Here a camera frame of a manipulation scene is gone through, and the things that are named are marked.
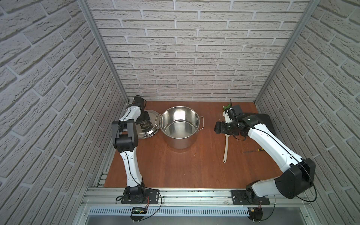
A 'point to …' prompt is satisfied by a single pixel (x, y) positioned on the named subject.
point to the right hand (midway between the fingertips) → (222, 129)
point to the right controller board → (256, 213)
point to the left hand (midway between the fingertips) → (139, 117)
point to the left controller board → (138, 210)
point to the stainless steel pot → (179, 125)
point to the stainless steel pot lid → (148, 128)
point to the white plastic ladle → (224, 158)
